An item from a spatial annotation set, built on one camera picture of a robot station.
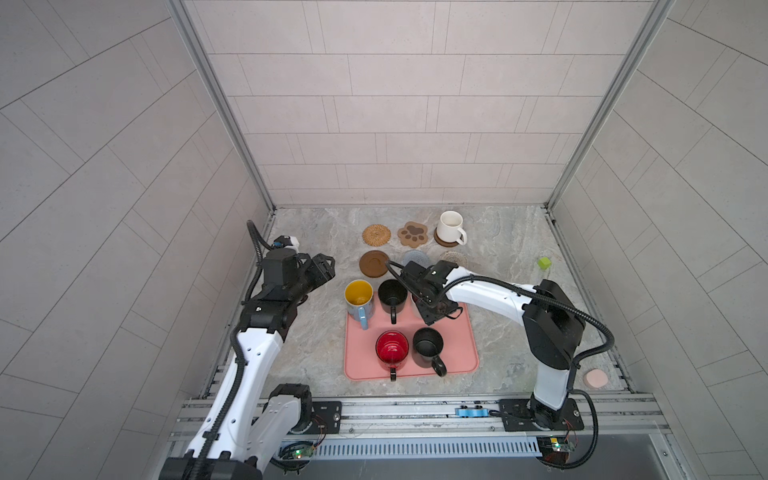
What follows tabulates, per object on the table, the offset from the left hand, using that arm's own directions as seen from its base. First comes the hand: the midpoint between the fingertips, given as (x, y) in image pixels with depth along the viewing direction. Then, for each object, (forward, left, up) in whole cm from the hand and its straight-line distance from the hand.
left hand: (333, 258), depth 76 cm
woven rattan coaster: (+25, -9, -22) cm, 34 cm away
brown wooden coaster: (+21, -33, -21) cm, 44 cm away
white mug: (+22, -34, -15) cm, 44 cm away
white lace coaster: (+15, -36, -22) cm, 45 cm away
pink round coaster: (-24, -68, -20) cm, 75 cm away
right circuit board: (-38, -53, -21) cm, 69 cm away
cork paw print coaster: (+25, -22, -22) cm, 40 cm away
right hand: (-8, -27, -19) cm, 34 cm away
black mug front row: (-15, -25, -19) cm, 35 cm away
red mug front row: (-16, -15, -21) cm, 30 cm away
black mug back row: (-3, -15, -14) cm, 21 cm away
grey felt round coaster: (+15, -23, -22) cm, 35 cm away
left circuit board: (-39, +5, -18) cm, 43 cm away
